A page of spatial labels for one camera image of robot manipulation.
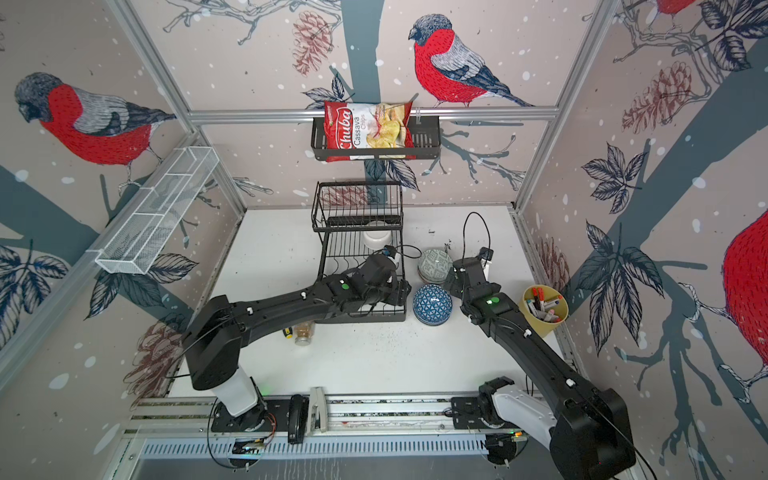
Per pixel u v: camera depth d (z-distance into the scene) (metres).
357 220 1.10
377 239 1.04
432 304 0.89
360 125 0.88
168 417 0.75
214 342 0.44
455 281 0.65
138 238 0.73
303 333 0.85
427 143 0.93
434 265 0.98
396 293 0.74
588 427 0.39
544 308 0.83
